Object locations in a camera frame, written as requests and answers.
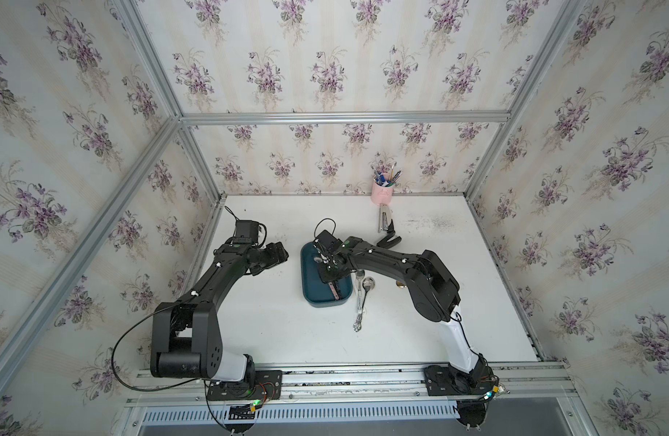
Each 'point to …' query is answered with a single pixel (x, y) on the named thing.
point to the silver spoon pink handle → (336, 296)
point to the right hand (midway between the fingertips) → (329, 276)
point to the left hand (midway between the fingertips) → (282, 258)
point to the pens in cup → (386, 181)
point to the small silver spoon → (360, 274)
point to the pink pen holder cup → (381, 194)
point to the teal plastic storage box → (318, 293)
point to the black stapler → (391, 232)
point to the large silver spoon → (367, 284)
